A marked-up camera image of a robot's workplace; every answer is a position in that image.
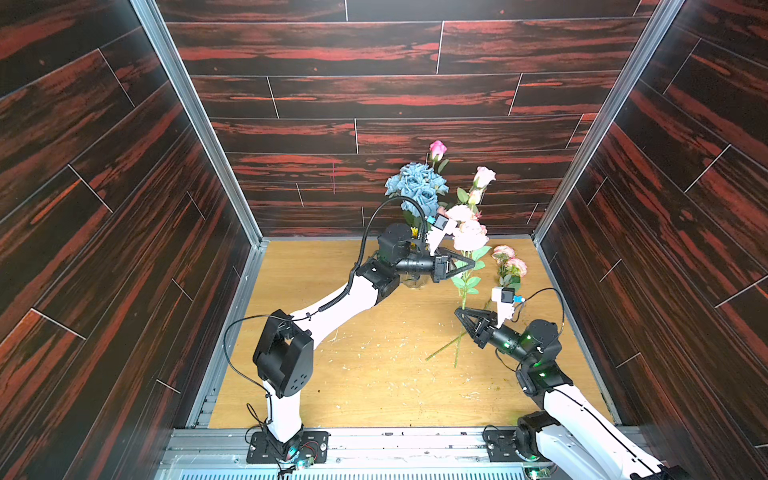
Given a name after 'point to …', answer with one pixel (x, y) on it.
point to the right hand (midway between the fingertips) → (462, 307)
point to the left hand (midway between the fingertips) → (473, 268)
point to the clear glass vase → (412, 281)
